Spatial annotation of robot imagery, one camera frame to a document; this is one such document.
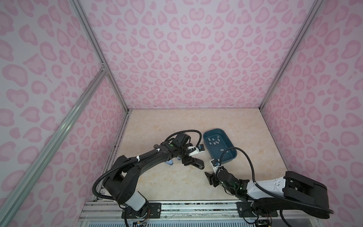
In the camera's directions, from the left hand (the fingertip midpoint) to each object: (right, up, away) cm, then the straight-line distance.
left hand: (195, 152), depth 84 cm
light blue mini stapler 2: (-9, -1, -8) cm, 13 cm away
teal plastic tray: (+16, +4, +16) cm, 23 cm away
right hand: (+8, -11, 0) cm, 14 cm away
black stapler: (+4, -10, +4) cm, 11 cm away
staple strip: (+11, +6, +16) cm, 20 cm away
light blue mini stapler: (-15, -7, +4) cm, 17 cm away
